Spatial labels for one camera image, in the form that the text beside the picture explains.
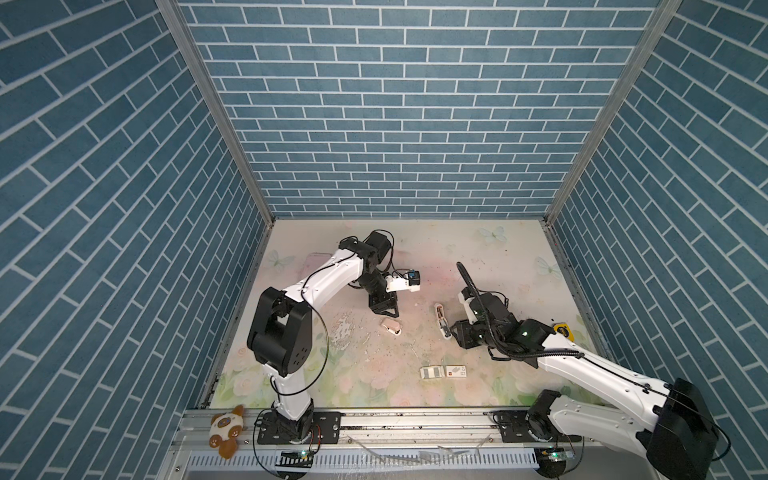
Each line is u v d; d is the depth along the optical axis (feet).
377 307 2.47
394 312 2.58
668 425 1.28
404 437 2.42
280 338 1.55
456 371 2.70
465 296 2.43
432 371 2.72
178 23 2.33
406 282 2.46
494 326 1.99
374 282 2.37
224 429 2.33
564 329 2.92
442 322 2.99
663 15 2.32
